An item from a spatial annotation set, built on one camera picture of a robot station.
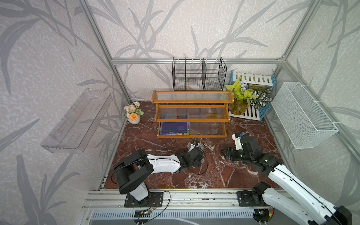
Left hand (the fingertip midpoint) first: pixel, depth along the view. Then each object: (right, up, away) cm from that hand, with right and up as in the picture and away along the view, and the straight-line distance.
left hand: (197, 157), depth 88 cm
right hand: (+16, +7, -9) cm, 19 cm away
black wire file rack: (+2, +58, +17) cm, 60 cm away
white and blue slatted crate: (+41, +52, +9) cm, 67 cm away
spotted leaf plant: (+42, +41, +1) cm, 59 cm away
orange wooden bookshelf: (+10, +30, +25) cm, 40 cm away
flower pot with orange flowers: (-45, +28, +11) cm, 54 cm away
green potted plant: (+30, +40, +3) cm, 50 cm away
